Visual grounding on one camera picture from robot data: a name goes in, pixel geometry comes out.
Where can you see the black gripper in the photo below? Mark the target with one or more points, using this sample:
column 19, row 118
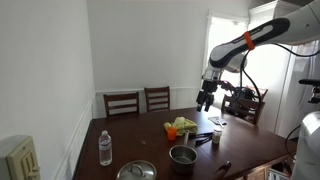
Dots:
column 210, row 86

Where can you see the small clear spice bottle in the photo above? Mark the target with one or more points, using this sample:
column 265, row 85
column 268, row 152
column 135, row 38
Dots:
column 217, row 136

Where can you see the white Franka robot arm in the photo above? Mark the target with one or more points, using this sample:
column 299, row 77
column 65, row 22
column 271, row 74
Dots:
column 293, row 26

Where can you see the glass pot lid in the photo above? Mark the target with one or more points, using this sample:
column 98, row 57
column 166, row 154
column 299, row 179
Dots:
column 136, row 170

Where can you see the clear plastic water bottle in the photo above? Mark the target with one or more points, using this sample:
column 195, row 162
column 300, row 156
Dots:
column 105, row 150

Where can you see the white paper packet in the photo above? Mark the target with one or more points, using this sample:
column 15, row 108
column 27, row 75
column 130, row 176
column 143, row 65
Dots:
column 217, row 120

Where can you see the yellow green cloth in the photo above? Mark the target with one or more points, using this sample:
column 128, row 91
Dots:
column 185, row 125

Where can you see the black kitchen tongs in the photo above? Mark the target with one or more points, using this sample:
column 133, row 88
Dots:
column 203, row 137

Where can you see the black bag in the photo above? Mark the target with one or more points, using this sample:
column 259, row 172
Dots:
column 245, row 96

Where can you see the small orange cup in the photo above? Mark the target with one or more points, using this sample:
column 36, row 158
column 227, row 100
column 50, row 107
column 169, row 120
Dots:
column 172, row 133

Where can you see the white framed window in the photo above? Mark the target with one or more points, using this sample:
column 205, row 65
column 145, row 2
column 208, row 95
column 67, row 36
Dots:
column 226, row 60

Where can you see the small brown crumb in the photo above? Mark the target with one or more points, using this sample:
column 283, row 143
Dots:
column 143, row 142

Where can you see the black camera on stand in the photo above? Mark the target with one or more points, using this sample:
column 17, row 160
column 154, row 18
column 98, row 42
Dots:
column 313, row 88

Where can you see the beige wall light switch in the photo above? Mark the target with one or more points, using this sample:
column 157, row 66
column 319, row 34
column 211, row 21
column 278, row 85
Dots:
column 21, row 160

